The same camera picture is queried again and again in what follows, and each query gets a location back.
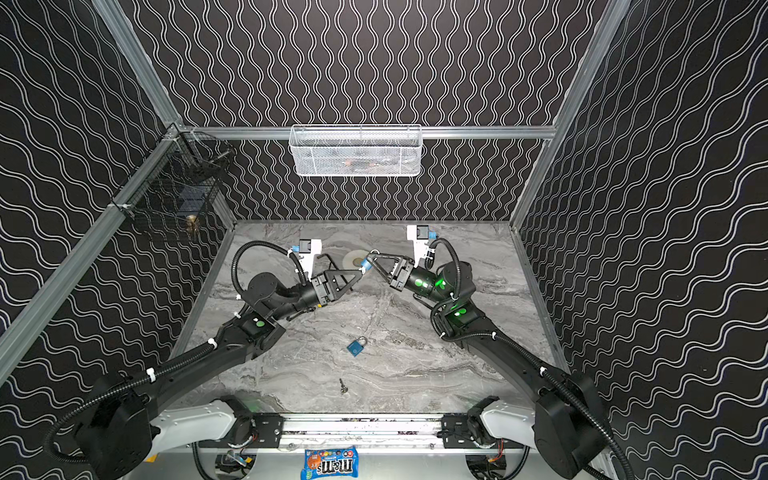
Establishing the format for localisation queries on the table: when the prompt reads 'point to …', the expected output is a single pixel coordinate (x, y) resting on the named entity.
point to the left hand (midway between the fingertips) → (365, 276)
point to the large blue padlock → (356, 346)
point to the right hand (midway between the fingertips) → (365, 263)
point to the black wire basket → (177, 179)
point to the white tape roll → (352, 259)
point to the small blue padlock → (365, 263)
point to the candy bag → (330, 462)
